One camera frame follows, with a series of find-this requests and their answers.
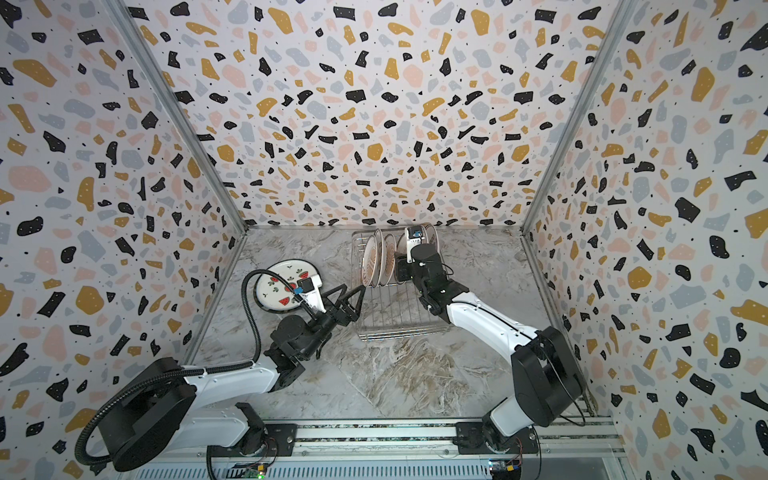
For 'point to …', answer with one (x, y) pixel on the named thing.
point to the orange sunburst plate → (369, 261)
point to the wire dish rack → (390, 311)
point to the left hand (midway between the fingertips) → (356, 284)
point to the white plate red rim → (389, 258)
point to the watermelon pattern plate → (274, 294)
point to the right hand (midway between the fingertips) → (398, 246)
